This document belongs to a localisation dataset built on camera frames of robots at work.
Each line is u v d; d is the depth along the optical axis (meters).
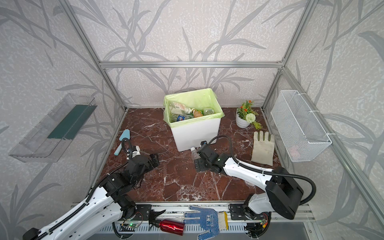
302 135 0.62
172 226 0.67
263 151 0.96
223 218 0.72
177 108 0.82
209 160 0.63
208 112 0.86
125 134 1.02
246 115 0.97
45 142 0.64
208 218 0.72
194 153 0.91
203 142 0.77
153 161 0.71
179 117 0.86
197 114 0.85
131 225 0.71
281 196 0.42
